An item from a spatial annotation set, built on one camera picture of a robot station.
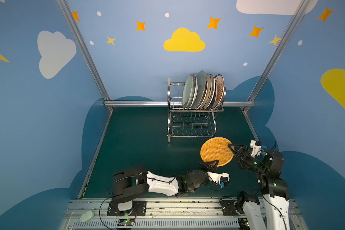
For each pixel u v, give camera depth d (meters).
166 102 0.81
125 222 0.71
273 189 0.48
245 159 0.62
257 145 0.66
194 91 0.72
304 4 0.69
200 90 0.75
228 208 0.75
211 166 0.66
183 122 1.07
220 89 0.80
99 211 0.69
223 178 0.60
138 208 0.75
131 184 0.48
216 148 0.77
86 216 0.70
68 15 0.71
